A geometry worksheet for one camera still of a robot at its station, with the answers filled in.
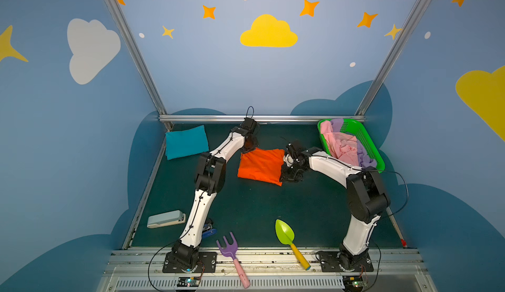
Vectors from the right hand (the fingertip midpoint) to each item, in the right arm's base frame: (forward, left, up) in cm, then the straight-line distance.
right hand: (282, 178), depth 92 cm
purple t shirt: (+13, -42, 0) cm, 44 cm away
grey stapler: (-22, +47, 0) cm, 52 cm away
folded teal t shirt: (+25, +56, -6) cm, 62 cm away
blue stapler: (-25, +31, -2) cm, 40 cm away
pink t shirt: (+20, -32, +2) cm, 38 cm away
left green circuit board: (-42, +36, -5) cm, 55 cm away
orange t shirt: (+9, +9, -4) cm, 13 cm away
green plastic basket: (+20, -46, 0) cm, 50 cm away
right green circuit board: (-39, -25, -7) cm, 47 cm away
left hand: (+20, +14, -1) cm, 24 cm away
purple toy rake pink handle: (-32, +21, -4) cm, 38 cm away
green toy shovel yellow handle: (-24, -1, -6) cm, 24 cm away
